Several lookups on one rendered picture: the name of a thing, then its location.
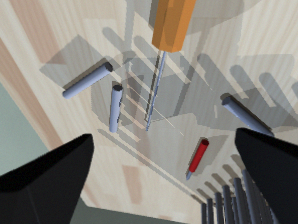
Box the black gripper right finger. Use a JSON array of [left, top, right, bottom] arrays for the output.
[[235, 128, 298, 224]]

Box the red-handled screwdriver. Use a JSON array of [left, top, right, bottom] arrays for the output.
[[186, 139, 209, 180]]

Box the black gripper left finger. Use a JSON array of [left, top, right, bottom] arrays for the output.
[[0, 133, 94, 224]]

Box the orange-brown tool handle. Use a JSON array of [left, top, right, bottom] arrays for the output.
[[146, 0, 196, 131]]

